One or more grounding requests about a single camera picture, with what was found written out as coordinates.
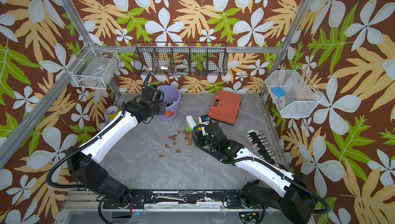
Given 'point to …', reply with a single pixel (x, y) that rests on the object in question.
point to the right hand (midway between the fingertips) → (195, 131)
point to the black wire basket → (180, 58)
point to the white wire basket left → (94, 68)
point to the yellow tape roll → (112, 111)
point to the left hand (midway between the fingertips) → (161, 104)
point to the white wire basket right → (294, 94)
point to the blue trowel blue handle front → (174, 102)
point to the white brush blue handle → (191, 121)
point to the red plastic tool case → (225, 107)
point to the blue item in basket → (279, 91)
